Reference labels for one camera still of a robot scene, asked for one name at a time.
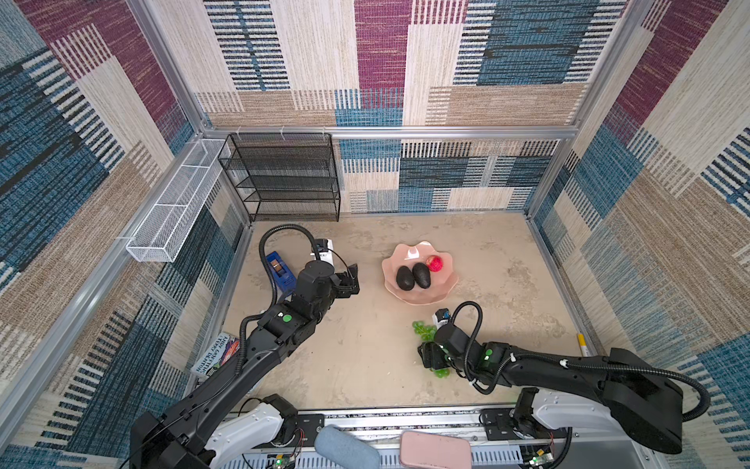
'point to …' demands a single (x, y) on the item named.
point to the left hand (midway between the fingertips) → (343, 266)
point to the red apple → (435, 263)
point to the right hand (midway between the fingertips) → (434, 353)
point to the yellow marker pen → (583, 344)
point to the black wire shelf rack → (283, 174)
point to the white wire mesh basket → (164, 230)
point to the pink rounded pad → (428, 450)
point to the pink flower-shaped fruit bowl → (441, 284)
